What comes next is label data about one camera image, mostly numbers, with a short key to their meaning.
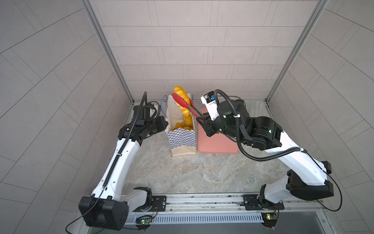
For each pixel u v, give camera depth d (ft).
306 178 1.28
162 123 2.07
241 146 1.29
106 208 1.15
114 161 1.37
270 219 2.22
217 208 2.32
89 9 2.34
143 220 2.12
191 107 1.96
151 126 1.96
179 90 1.96
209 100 1.46
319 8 2.34
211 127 1.56
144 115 1.81
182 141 2.56
